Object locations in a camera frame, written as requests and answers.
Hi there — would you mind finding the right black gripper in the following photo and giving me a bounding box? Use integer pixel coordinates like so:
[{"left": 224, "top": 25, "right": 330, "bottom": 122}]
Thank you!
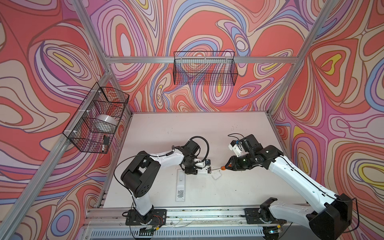
[{"left": 223, "top": 151, "right": 256, "bottom": 172}]

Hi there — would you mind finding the orange black flathead screwdriver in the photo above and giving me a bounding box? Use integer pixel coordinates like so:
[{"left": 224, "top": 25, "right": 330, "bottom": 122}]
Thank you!
[{"left": 210, "top": 166, "right": 227, "bottom": 172}]

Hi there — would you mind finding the white air conditioner remote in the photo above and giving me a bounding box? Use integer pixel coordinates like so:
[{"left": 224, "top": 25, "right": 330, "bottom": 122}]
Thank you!
[{"left": 198, "top": 167, "right": 212, "bottom": 175}]

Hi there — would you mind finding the white battery cover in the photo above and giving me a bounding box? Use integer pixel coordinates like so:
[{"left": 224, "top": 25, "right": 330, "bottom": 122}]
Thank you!
[{"left": 212, "top": 171, "right": 222, "bottom": 180}]

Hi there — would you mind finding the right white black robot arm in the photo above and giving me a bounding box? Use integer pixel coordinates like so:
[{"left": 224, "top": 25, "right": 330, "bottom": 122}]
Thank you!
[{"left": 223, "top": 135, "right": 358, "bottom": 240}]

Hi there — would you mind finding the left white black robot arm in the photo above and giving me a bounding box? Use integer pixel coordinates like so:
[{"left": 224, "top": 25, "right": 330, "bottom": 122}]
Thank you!
[{"left": 115, "top": 136, "right": 210, "bottom": 219}]

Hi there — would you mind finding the long white slim remote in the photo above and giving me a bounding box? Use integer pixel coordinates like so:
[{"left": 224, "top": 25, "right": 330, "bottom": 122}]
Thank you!
[{"left": 176, "top": 170, "right": 186, "bottom": 202}]

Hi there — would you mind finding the green circuit board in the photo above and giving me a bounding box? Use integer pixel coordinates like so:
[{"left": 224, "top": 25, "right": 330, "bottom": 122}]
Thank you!
[{"left": 139, "top": 228, "right": 156, "bottom": 237}]

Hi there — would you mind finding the small black device in basket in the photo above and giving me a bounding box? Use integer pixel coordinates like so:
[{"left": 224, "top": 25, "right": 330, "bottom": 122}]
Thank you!
[{"left": 103, "top": 135, "right": 110, "bottom": 146}]

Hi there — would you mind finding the white tape roll in basket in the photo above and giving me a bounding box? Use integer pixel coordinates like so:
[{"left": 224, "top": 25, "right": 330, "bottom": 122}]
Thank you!
[{"left": 96, "top": 114, "right": 118, "bottom": 126}]

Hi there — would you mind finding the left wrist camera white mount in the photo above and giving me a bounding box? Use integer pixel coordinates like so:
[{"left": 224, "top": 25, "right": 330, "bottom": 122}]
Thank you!
[{"left": 194, "top": 159, "right": 211, "bottom": 170}]

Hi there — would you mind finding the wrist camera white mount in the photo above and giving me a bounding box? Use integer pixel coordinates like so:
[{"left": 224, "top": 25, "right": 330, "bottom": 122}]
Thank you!
[
  {"left": 194, "top": 159, "right": 211, "bottom": 170},
  {"left": 229, "top": 140, "right": 244, "bottom": 157}
]

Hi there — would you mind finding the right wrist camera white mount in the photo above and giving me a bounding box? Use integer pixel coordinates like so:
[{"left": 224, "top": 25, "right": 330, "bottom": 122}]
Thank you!
[{"left": 229, "top": 140, "right": 244, "bottom": 157}]

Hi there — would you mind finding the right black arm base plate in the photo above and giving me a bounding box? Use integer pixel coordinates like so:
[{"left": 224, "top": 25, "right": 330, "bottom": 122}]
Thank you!
[{"left": 242, "top": 208, "right": 287, "bottom": 225}]

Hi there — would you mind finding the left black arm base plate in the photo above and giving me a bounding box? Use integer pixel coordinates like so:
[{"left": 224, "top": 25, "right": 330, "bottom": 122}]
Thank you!
[{"left": 122, "top": 209, "right": 167, "bottom": 226}]

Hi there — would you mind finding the black wire basket back wall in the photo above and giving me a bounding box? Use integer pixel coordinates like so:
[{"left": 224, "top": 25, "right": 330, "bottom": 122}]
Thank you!
[{"left": 173, "top": 50, "right": 238, "bottom": 86}]

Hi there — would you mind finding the black wire basket wall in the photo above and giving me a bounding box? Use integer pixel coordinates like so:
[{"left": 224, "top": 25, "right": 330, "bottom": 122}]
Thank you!
[
  {"left": 63, "top": 83, "right": 130, "bottom": 154},
  {"left": 173, "top": 50, "right": 238, "bottom": 86}
]

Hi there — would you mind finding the black wire basket left wall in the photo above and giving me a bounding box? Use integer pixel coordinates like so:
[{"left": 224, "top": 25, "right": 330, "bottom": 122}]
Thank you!
[{"left": 63, "top": 83, "right": 130, "bottom": 154}]

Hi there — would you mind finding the aluminium front rail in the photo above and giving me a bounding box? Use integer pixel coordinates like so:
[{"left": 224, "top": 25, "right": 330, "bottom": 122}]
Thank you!
[{"left": 83, "top": 205, "right": 331, "bottom": 229}]

